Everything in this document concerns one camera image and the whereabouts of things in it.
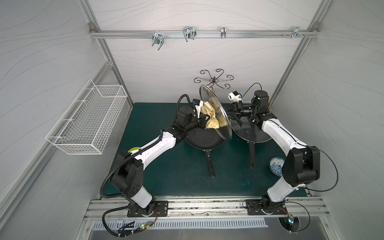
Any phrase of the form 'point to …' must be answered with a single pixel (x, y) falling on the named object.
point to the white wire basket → (87, 119)
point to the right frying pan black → (251, 146)
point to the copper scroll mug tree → (214, 80)
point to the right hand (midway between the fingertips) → (220, 112)
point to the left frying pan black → (207, 139)
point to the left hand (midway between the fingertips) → (211, 117)
